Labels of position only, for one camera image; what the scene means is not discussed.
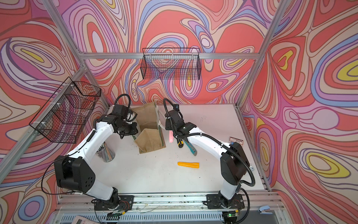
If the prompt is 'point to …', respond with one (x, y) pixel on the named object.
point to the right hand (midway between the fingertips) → (171, 123)
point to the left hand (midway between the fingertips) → (139, 131)
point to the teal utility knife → (192, 150)
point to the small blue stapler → (265, 210)
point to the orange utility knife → (195, 165)
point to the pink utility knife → (171, 137)
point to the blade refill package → (235, 140)
